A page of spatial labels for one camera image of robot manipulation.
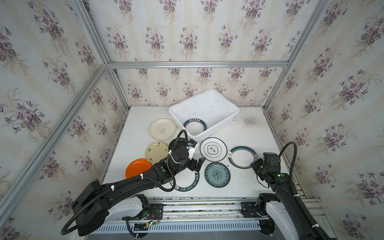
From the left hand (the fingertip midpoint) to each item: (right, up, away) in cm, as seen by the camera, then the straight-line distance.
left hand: (198, 152), depth 77 cm
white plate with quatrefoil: (+11, -2, +18) cm, 21 cm away
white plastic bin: (+15, +26, +41) cm, 51 cm away
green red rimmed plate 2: (+28, -6, +15) cm, 32 cm away
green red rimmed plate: (-1, +13, +31) cm, 34 cm away
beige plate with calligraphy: (-27, -3, +19) cm, 33 cm away
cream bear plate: (-25, +11, +29) cm, 40 cm away
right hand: (+31, -8, +7) cm, 33 cm away
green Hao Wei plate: (-7, -17, +5) cm, 19 cm away
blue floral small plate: (+11, -15, +8) cm, 21 cm away
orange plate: (-36, -11, +9) cm, 39 cm away
